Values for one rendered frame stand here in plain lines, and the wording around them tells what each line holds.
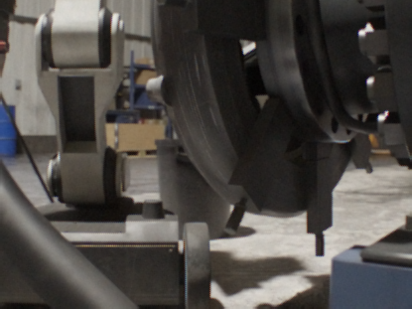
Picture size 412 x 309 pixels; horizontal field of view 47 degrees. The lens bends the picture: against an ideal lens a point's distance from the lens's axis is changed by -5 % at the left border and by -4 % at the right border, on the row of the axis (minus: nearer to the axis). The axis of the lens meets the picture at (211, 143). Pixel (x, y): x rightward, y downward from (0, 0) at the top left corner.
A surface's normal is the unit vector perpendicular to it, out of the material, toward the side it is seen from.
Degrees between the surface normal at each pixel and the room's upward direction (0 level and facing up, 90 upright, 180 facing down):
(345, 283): 90
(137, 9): 90
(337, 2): 87
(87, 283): 38
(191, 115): 118
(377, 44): 106
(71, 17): 66
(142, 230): 45
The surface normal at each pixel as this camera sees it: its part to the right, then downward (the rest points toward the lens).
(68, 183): 0.09, 0.29
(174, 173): -0.55, 0.07
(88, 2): 0.09, -0.38
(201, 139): -0.50, 0.58
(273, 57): -0.55, 0.37
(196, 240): 0.04, -0.72
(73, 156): 0.08, 0.52
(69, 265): 0.31, -0.77
